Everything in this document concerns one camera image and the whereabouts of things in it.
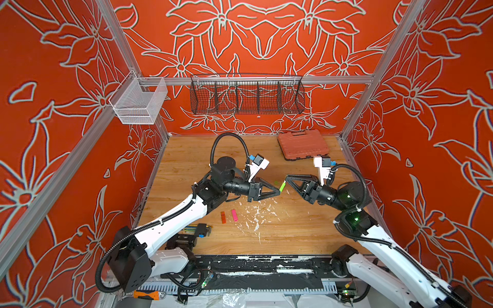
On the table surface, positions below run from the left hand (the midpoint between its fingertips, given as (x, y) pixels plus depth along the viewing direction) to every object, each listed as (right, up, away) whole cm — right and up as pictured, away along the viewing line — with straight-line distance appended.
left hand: (277, 192), depth 60 cm
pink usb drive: (-15, -17, +28) cm, 36 cm away
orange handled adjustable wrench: (-43, -39, +8) cm, 59 cm away
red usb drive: (-20, -18, +27) cm, 38 cm away
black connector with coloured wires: (-30, -21, +22) cm, 43 cm away
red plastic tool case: (+23, +18, +50) cm, 58 cm away
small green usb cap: (0, +3, +1) cm, 3 cm away
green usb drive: (+2, +2, -1) cm, 3 cm away
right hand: (+3, +4, -1) cm, 5 cm away
